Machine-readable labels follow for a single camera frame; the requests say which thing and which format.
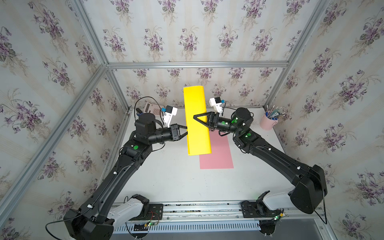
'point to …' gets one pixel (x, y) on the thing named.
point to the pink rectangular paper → (221, 157)
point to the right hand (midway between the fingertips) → (197, 120)
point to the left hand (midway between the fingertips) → (192, 131)
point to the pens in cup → (274, 113)
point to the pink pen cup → (267, 123)
